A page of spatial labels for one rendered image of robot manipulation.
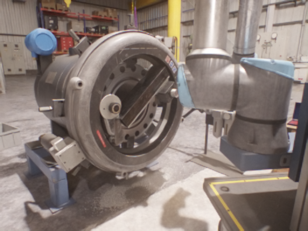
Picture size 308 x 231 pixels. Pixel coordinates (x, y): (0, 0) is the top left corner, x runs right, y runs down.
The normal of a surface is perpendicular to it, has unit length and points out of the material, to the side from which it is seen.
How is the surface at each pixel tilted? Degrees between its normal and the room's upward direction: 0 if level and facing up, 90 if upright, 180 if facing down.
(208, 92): 95
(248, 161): 90
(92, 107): 90
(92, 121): 90
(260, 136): 70
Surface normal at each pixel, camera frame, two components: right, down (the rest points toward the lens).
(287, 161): 0.13, 0.25
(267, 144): -0.16, -0.10
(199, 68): -0.56, 0.05
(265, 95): -0.29, 0.25
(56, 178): 0.70, 0.18
